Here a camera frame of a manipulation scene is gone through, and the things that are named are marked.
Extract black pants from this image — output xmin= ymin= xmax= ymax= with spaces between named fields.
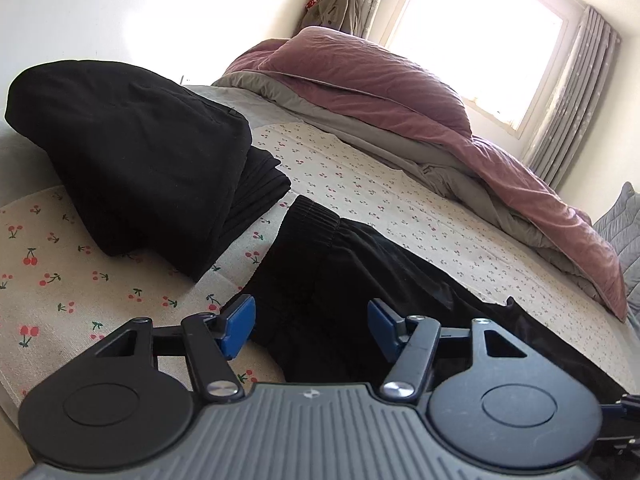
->
xmin=240 ymin=195 xmax=632 ymax=406

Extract grey pleated curtain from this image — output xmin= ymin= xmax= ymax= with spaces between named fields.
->
xmin=525 ymin=5 xmax=623 ymax=191

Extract pink pillow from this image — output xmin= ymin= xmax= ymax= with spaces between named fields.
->
xmin=267 ymin=25 xmax=473 ymax=137

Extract folded black ribbed garment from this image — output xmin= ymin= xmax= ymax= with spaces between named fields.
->
xmin=192 ymin=147 xmax=294 ymax=283

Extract hanging grey jacket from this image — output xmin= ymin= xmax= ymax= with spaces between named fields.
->
xmin=312 ymin=0 xmax=367 ymax=37

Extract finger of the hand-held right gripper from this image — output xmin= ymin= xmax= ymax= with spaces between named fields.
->
xmin=596 ymin=392 xmax=640 ymax=461

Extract folded black smooth garment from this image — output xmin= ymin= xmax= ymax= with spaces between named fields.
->
xmin=5 ymin=60 xmax=253 ymax=273

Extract cherry print bed sheet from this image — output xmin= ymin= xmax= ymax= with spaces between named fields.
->
xmin=0 ymin=120 xmax=626 ymax=403

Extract bright window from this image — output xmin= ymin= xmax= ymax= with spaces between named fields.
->
xmin=385 ymin=0 xmax=587 ymax=132

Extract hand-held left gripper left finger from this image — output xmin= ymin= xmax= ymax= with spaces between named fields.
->
xmin=87 ymin=295 xmax=257 ymax=402

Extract pink and grey duvet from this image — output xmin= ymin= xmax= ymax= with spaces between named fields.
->
xmin=212 ymin=40 xmax=629 ymax=322

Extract grey quilted headboard cover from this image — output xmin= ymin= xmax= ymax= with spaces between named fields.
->
xmin=592 ymin=181 xmax=640 ymax=311

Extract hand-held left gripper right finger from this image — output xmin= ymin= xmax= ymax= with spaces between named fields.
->
xmin=367 ymin=299 xmax=531 ymax=403

